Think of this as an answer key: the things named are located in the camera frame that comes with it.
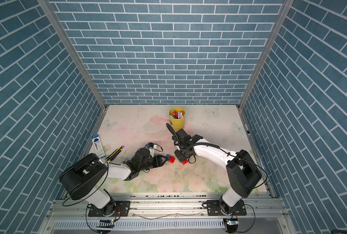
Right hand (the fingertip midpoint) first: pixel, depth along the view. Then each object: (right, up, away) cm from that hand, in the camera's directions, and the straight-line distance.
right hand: (181, 156), depth 86 cm
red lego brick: (-6, -3, +3) cm, 7 cm away
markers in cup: (-3, +25, +13) cm, 28 cm away
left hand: (-8, -3, +1) cm, 9 cm away
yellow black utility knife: (-44, -1, +5) cm, 44 cm away
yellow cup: (-1, +19, +11) cm, 22 cm away
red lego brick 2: (+2, -2, -5) cm, 5 cm away
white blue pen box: (-56, +5, +10) cm, 57 cm away
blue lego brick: (-8, -1, +3) cm, 9 cm away
